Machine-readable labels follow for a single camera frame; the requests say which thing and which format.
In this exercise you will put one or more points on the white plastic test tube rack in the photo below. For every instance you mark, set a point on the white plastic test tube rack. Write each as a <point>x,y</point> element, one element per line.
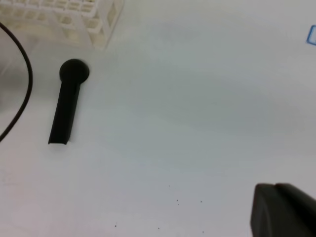
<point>83,23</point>

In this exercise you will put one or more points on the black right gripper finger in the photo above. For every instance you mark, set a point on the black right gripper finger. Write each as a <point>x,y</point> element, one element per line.
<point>282,210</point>

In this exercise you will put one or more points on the blue outlined label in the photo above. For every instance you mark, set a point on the blue outlined label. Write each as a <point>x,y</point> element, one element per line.
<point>311,39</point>

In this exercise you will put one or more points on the black round-headed tool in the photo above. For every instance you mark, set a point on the black round-headed tool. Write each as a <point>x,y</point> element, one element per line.
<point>72,74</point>

